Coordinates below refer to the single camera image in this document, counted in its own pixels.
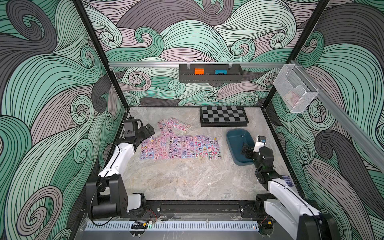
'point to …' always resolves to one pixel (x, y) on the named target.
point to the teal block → (217, 71)
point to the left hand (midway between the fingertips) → (146, 129)
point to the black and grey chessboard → (213, 116)
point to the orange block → (199, 71)
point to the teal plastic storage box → (235, 138)
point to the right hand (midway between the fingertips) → (254, 145)
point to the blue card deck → (288, 179)
